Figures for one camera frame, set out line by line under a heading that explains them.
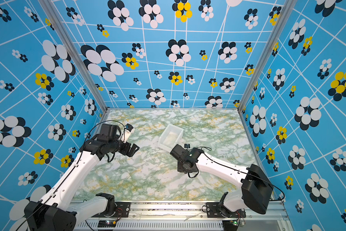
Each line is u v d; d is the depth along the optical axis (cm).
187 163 56
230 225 71
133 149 70
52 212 37
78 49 87
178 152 62
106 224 72
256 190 41
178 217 72
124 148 68
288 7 68
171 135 104
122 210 73
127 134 70
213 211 72
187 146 75
